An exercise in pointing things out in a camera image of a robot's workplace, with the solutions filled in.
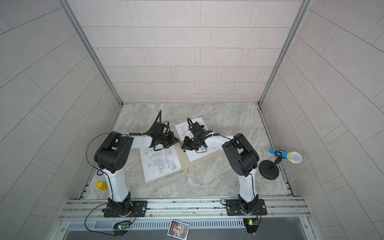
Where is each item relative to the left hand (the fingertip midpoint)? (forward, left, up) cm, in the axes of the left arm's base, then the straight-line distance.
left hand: (183, 137), depth 96 cm
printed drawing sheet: (+5, 0, 0) cm, 5 cm away
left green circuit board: (-47, +23, +4) cm, 52 cm away
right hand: (-8, +1, +2) cm, 8 cm away
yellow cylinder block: (-31, +38, +4) cm, 49 cm away
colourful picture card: (-47, -2, +2) cm, 48 cm away
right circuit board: (-46, -35, 0) cm, 57 cm away
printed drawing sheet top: (-17, +13, +1) cm, 22 cm away
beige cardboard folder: (-18, -2, 0) cm, 18 cm away
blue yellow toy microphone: (-23, -51, +24) cm, 61 cm away
